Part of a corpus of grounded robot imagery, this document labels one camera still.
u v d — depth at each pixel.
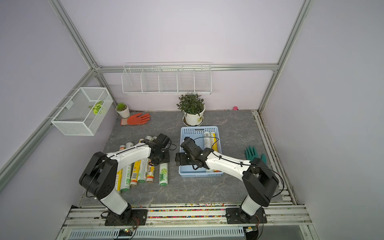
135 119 1.16
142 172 0.85
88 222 0.74
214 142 0.97
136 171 0.86
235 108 1.24
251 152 0.96
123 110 1.12
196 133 1.05
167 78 0.98
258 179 0.44
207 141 0.97
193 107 1.00
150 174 0.85
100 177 0.46
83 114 0.84
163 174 0.83
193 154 0.64
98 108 0.82
